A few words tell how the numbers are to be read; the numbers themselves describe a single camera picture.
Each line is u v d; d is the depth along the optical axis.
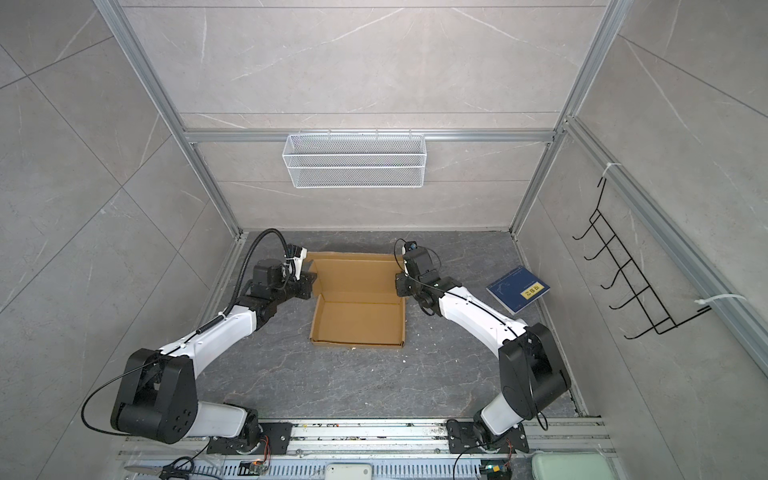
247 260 0.62
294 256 0.76
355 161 1.01
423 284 0.66
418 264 0.66
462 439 0.73
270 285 0.68
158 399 0.42
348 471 0.68
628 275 0.67
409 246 0.77
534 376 0.43
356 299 0.99
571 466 0.70
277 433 0.74
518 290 1.02
